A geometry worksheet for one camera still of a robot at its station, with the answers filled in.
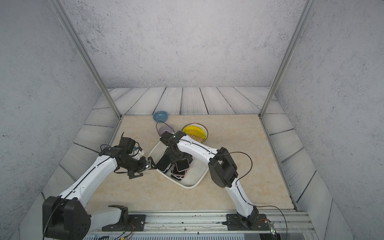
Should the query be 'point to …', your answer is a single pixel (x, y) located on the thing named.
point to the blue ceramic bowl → (160, 116)
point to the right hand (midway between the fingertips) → (180, 159)
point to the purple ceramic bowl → (166, 127)
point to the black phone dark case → (178, 175)
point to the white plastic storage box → (196, 175)
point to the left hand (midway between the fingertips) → (152, 170)
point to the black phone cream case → (164, 162)
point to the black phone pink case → (182, 165)
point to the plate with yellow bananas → (197, 131)
